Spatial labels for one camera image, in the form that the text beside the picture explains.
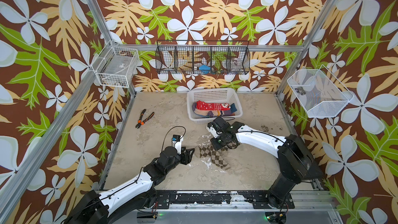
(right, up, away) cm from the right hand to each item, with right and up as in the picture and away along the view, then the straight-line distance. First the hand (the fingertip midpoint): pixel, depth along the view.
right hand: (212, 144), depth 88 cm
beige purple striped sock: (+4, +17, +16) cm, 24 cm away
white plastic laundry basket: (+14, +30, +24) cm, 41 cm away
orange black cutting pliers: (-47, +11, +14) cm, 51 cm away
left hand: (-12, 0, -5) cm, 13 cm away
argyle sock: (+3, -7, -6) cm, 9 cm away
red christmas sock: (-6, +23, +18) cm, 30 cm away
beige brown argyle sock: (-5, -5, +2) cm, 7 cm away
